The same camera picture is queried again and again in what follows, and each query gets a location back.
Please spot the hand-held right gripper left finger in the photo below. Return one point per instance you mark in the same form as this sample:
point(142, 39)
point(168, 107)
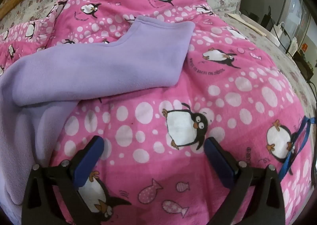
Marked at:
point(89, 158)

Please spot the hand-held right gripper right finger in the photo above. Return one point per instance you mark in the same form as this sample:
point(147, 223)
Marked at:
point(220, 163)

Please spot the purple fleece jacket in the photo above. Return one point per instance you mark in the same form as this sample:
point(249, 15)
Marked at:
point(99, 71)

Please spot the pink penguin print blanket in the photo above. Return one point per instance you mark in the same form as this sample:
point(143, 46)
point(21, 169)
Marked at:
point(148, 165)

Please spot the black box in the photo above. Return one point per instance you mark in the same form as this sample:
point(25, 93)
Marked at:
point(305, 66)

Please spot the white rounded container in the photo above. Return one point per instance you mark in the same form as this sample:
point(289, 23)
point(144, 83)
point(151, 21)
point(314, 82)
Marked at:
point(293, 44)

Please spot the beige flat board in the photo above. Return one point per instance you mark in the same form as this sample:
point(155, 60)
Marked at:
point(245, 21)

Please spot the red sticker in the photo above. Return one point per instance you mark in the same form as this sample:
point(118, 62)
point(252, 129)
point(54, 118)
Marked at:
point(304, 47)

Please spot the white power strip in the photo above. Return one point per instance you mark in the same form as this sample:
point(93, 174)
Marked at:
point(278, 28)

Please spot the black power adapter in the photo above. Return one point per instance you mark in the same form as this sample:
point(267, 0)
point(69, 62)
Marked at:
point(268, 21)

